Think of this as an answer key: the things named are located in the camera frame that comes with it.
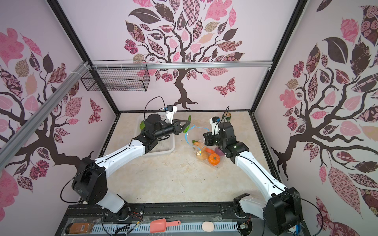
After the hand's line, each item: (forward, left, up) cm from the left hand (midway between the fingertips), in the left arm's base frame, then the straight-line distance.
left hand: (190, 124), depth 75 cm
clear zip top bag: (-5, -11, -23) cm, 26 cm away
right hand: (-1, -8, -6) cm, 10 cm away
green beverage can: (+22, -27, -18) cm, 40 cm away
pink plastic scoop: (-42, +15, -27) cm, 52 cm away
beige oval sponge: (-42, -8, -26) cm, 50 cm away
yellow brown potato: (-7, -8, -22) cm, 25 cm away
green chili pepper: (-2, +2, -2) cm, 4 cm away
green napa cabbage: (+16, +34, -21) cm, 43 cm away
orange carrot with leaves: (-2, -4, -16) cm, 16 cm away
